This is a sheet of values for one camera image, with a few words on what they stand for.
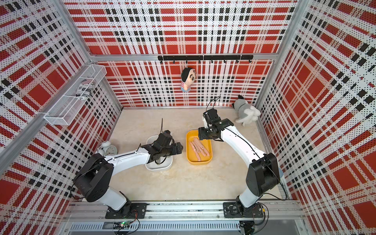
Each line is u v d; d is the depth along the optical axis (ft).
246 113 3.41
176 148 2.64
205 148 3.16
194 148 3.14
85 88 2.44
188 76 2.97
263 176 1.43
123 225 2.29
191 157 3.05
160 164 2.97
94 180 1.47
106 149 2.81
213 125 2.04
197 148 3.15
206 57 2.90
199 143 3.22
